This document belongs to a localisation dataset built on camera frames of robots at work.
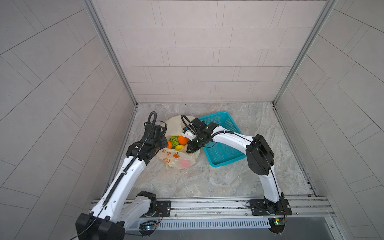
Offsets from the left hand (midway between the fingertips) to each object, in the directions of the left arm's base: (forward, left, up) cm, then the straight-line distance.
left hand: (166, 137), depth 78 cm
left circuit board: (-38, +5, -13) cm, 40 cm away
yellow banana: (0, -6, -11) cm, 12 cm away
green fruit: (+4, -3, -11) cm, 12 cm away
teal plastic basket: (-1, -29, -18) cm, 34 cm away
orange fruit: (+3, -8, -8) cm, 12 cm away
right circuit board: (-36, -53, -15) cm, 66 cm away
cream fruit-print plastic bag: (-9, -4, -6) cm, 11 cm away
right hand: (-3, -10, -10) cm, 15 cm away
